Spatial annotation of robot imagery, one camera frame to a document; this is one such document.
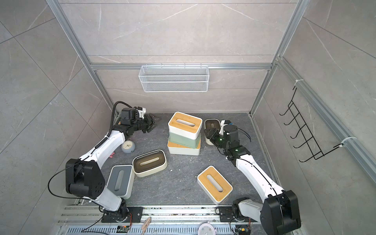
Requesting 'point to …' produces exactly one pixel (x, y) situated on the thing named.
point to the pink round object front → (206, 228)
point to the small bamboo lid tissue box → (184, 125)
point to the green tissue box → (183, 140)
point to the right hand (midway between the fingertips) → (207, 132)
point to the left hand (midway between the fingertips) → (162, 118)
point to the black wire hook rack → (304, 133)
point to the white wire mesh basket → (174, 79)
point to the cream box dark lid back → (210, 124)
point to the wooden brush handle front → (145, 225)
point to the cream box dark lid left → (149, 163)
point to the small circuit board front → (122, 228)
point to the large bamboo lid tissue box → (175, 148)
